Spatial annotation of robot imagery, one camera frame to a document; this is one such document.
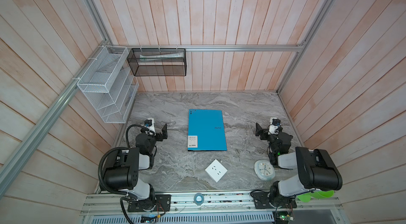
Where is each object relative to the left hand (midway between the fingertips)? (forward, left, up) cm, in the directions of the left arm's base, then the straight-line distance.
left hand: (159, 125), depth 91 cm
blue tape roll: (-38, -24, -8) cm, 45 cm away
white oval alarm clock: (-23, -58, -7) cm, 63 cm away
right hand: (+2, -62, +1) cm, 62 cm away
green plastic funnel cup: (-35, -76, -9) cm, 85 cm away
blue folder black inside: (+2, -28, -8) cm, 29 cm away
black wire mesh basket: (+40, +4, +16) cm, 44 cm away
